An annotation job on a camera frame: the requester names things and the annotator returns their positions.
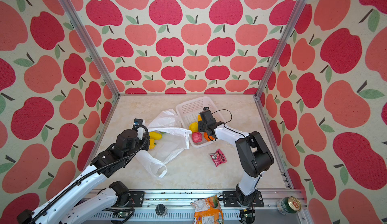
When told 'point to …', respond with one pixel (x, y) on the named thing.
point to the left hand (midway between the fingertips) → (151, 134)
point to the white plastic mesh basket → (188, 110)
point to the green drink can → (288, 205)
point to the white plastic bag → (174, 140)
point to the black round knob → (161, 210)
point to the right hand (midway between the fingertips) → (205, 123)
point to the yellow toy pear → (194, 127)
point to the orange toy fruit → (208, 138)
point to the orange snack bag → (207, 211)
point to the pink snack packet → (218, 157)
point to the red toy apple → (197, 137)
